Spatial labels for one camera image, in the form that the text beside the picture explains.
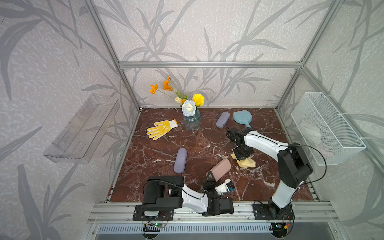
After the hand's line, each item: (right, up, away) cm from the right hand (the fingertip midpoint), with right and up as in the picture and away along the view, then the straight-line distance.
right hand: (243, 155), depth 89 cm
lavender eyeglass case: (-38, -3, 0) cm, 38 cm away
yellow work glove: (-55, +14, +19) cm, 60 cm away
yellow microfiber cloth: (0, -3, -6) cm, 7 cm away
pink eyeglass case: (-14, -7, -5) cm, 17 cm away
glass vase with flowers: (-30, +24, -12) cm, 41 cm away
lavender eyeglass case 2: (-9, +21, +22) cm, 32 cm away
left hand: (-19, -12, -6) cm, 23 cm away
